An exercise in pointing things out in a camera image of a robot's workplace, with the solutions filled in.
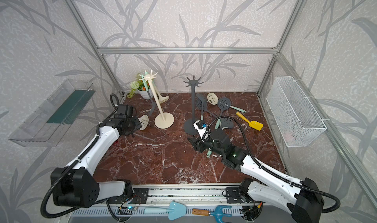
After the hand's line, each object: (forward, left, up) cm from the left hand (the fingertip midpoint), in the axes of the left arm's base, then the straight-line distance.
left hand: (137, 124), depth 84 cm
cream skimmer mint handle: (+32, -47, -13) cm, 58 cm away
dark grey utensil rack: (+9, -29, -16) cm, 34 cm away
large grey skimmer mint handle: (+8, -53, -9) cm, 55 cm away
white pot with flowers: (+35, +8, -2) cm, 36 cm away
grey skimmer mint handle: (+27, -55, -12) cm, 63 cm away
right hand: (-10, -32, +8) cm, 34 cm away
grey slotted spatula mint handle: (+29, -39, -8) cm, 49 cm away
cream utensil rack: (+11, -10, -13) cm, 20 cm away
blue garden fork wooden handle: (-41, -44, -13) cm, 62 cm away
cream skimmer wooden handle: (+12, +3, -13) cm, 18 cm away
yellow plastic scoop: (+8, -73, -11) cm, 74 cm away
